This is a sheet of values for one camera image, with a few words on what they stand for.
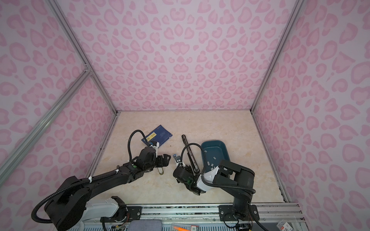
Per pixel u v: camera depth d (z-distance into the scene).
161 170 0.85
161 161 0.77
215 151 0.98
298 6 0.69
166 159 0.80
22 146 0.55
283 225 0.68
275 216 0.73
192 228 0.68
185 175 0.68
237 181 0.46
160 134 1.04
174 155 0.91
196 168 0.87
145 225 0.68
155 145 0.79
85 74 0.88
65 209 0.41
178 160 0.77
